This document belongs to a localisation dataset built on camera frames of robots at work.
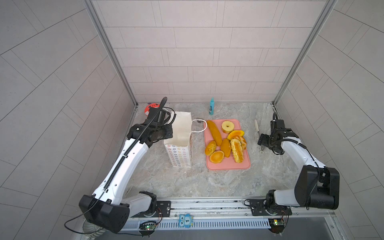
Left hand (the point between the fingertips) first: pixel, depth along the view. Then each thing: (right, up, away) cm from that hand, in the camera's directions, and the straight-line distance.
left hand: (172, 128), depth 74 cm
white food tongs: (+52, -13, +16) cm, 56 cm away
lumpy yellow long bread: (+35, -13, +11) cm, 39 cm away
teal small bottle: (+22, +12, +30) cm, 40 cm away
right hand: (+53, -9, +14) cm, 55 cm away
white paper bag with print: (+5, -8, -7) cm, 12 cm away
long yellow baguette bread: (+24, -5, +20) cm, 31 cm away
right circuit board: (+49, -44, -6) cm, 66 cm away
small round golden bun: (+20, -13, +14) cm, 28 cm away
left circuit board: (-9, -41, -10) cm, 43 cm away
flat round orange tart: (+24, -17, +10) cm, 31 cm away
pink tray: (+30, -21, +10) cm, 38 cm away
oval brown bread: (+29, -12, +15) cm, 35 cm away
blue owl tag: (+7, -41, -8) cm, 42 cm away
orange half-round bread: (+37, -5, +21) cm, 43 cm away
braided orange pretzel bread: (+41, -10, +17) cm, 45 cm away
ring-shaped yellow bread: (+32, -1, +24) cm, 40 cm away
